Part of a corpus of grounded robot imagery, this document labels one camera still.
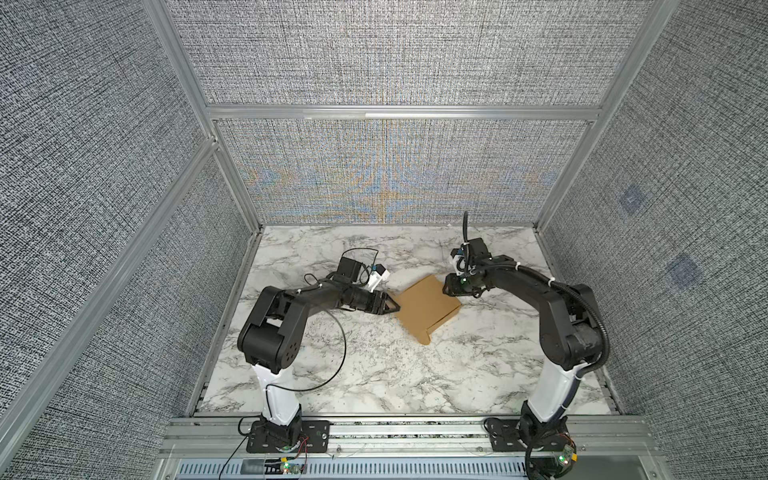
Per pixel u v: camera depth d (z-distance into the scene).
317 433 0.74
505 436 0.73
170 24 0.72
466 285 0.82
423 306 0.92
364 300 0.83
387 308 0.90
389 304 0.89
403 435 0.75
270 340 0.49
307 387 0.66
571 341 0.50
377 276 0.87
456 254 0.90
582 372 0.52
